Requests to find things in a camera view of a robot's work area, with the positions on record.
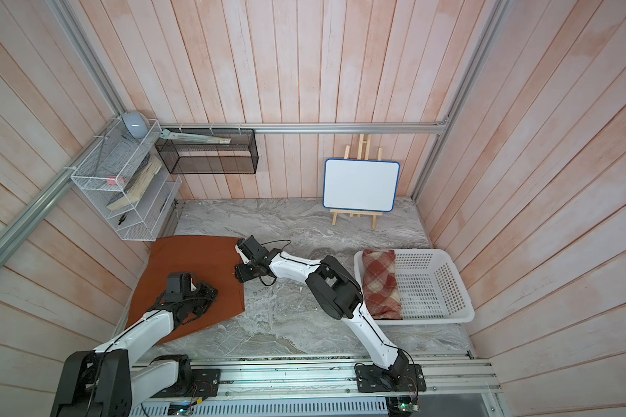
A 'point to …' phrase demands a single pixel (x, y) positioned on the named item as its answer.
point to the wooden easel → (362, 139)
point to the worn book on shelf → (136, 183)
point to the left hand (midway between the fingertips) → (220, 291)
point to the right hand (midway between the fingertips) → (240, 273)
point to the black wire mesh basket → (197, 157)
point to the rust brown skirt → (210, 259)
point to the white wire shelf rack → (145, 188)
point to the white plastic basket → (430, 288)
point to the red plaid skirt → (381, 284)
